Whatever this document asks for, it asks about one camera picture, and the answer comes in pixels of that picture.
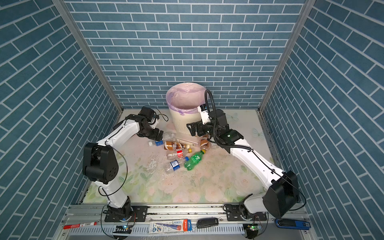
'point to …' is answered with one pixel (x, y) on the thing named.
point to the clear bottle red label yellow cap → (178, 153)
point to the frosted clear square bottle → (190, 141)
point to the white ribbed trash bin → (180, 121)
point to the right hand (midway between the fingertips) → (192, 121)
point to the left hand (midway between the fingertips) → (155, 135)
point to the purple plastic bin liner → (186, 97)
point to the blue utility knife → (292, 224)
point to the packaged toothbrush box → (170, 226)
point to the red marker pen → (79, 225)
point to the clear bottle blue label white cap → (167, 137)
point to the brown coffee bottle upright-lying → (204, 142)
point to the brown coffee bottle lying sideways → (172, 145)
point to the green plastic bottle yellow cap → (194, 160)
